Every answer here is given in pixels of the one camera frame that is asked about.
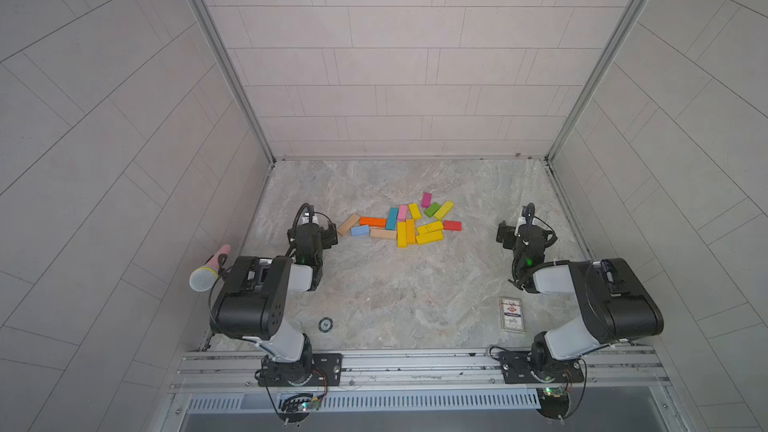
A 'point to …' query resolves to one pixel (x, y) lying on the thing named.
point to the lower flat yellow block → (430, 237)
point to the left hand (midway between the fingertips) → (318, 219)
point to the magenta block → (426, 199)
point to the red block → (453, 225)
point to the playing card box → (511, 314)
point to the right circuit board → (553, 402)
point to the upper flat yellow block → (430, 227)
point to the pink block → (402, 214)
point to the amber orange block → (410, 231)
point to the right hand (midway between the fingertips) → (517, 219)
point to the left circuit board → (295, 408)
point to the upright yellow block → (402, 234)
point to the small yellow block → (416, 215)
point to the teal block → (392, 218)
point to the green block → (431, 210)
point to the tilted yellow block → (444, 210)
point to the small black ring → (325, 324)
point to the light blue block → (358, 231)
